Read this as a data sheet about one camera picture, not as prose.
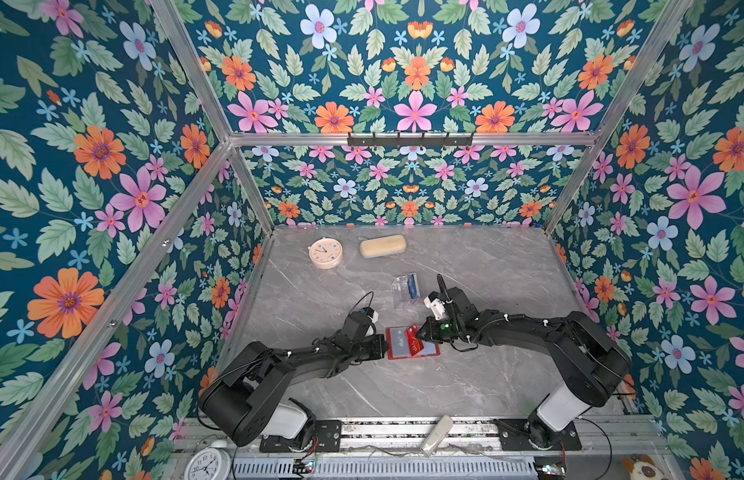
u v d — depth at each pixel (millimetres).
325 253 1082
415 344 862
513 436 731
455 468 766
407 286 994
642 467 675
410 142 932
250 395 436
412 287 975
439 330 784
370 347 779
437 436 704
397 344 887
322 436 736
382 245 1114
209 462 675
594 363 480
